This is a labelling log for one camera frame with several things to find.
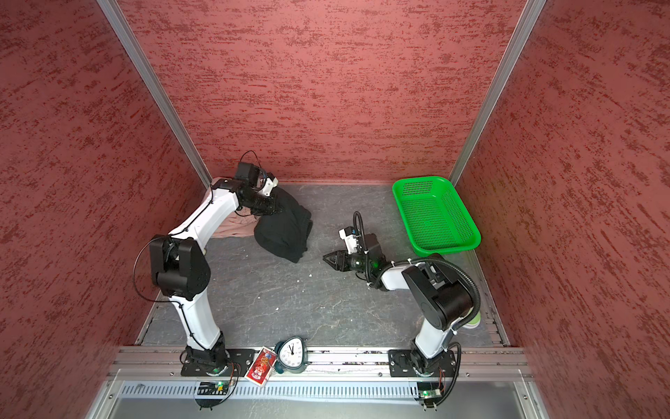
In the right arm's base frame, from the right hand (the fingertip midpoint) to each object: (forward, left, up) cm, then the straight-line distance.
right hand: (325, 262), depth 88 cm
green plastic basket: (+24, -47, -7) cm, 53 cm away
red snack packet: (-30, +18, -5) cm, 35 cm away
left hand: (+15, +16, +9) cm, 24 cm away
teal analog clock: (-28, +10, -3) cm, 30 cm away
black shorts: (+9, +14, +6) cm, 18 cm away
